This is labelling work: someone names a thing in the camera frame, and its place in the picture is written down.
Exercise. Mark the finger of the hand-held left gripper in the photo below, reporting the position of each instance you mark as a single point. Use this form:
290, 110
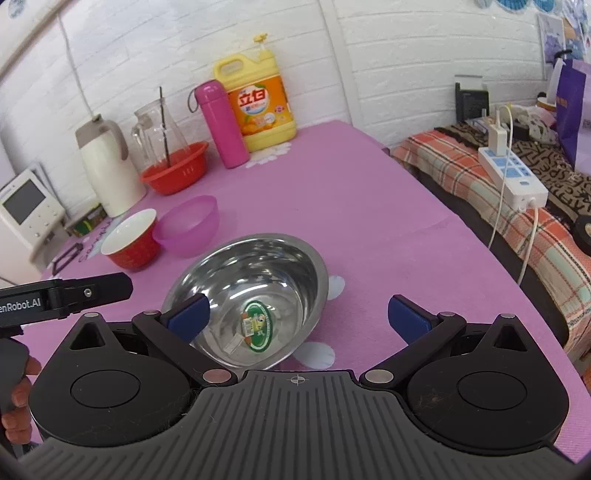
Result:
101, 288

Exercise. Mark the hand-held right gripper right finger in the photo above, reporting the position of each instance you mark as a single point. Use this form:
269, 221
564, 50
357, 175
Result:
408, 318

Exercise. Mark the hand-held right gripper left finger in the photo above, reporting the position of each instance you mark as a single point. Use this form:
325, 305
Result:
189, 316

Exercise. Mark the stainless steel bowl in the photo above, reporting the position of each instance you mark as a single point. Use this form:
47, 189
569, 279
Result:
268, 277

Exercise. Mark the person's left hand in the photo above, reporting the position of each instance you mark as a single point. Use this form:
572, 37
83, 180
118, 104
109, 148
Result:
14, 369

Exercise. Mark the red bowl white inside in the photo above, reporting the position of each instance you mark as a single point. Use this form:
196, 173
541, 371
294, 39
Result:
131, 249

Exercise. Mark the green printed tin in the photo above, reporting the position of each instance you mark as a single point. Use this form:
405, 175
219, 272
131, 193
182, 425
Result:
87, 221

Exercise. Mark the white appliance with screen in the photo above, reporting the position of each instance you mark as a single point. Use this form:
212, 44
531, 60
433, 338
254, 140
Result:
23, 230

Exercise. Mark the purple plastic bowl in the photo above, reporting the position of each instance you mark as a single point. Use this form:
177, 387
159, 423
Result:
187, 230

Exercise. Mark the pink floral tablecloth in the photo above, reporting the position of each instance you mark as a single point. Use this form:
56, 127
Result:
369, 230

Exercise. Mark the cream thermos jug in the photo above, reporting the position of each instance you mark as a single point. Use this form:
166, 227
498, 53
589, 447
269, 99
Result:
113, 175

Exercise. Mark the red plastic basket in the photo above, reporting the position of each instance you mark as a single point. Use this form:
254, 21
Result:
180, 177

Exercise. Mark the plaid blanket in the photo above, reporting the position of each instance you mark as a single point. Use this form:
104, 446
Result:
461, 166

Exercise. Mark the glass pitcher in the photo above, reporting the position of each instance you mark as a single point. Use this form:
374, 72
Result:
150, 134

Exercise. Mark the white power strip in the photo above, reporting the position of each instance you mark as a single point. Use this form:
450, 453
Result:
512, 177

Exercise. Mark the black stirring stick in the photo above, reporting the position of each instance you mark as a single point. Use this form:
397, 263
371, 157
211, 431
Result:
164, 120

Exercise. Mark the pink thermos bottle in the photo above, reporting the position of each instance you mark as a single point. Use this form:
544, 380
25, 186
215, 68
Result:
221, 124

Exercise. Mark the black tape roll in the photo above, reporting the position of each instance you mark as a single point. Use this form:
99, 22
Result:
582, 226

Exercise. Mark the white charger plug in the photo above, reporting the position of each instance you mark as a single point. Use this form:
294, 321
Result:
498, 138

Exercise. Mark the brown patterned blanket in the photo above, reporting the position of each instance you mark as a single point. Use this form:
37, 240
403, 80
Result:
558, 170

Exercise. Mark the yellow detergent bottle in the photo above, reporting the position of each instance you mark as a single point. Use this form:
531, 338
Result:
263, 110

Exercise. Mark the black box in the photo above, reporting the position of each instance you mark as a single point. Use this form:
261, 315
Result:
471, 104

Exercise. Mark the spotted cloth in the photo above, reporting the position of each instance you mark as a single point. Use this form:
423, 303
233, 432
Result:
538, 124

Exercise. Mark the purple bag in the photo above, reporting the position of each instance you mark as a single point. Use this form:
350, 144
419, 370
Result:
575, 115

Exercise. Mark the blue paper decoration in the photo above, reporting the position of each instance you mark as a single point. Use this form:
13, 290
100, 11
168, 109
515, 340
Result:
512, 3

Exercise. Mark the black rectangular frame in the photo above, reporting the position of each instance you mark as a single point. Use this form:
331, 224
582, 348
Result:
69, 256

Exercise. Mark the white wall pipe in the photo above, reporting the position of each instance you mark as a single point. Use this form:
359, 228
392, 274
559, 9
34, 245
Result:
341, 60

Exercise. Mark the wall poster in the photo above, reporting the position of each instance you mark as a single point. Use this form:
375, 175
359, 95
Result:
551, 41

